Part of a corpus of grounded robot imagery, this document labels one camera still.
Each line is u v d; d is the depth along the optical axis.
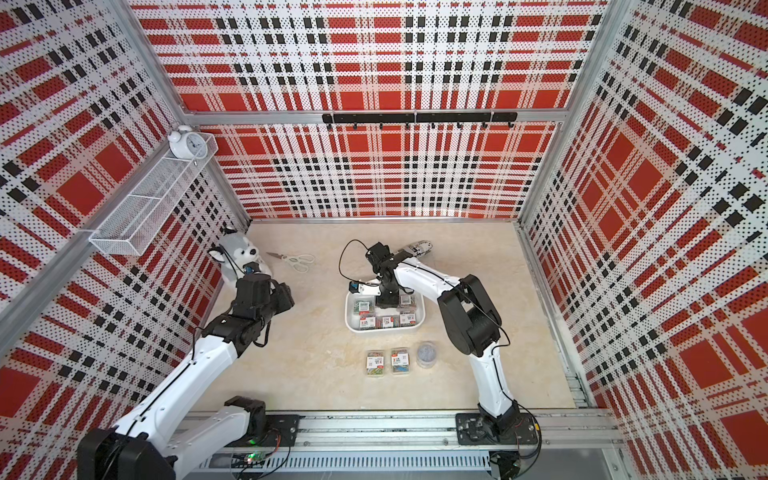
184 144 0.80
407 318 0.91
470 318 0.53
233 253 0.90
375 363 0.82
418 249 1.08
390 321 0.91
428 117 0.89
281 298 0.73
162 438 0.42
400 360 0.84
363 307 0.94
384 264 0.72
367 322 0.90
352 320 0.92
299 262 1.08
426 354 0.83
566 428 0.75
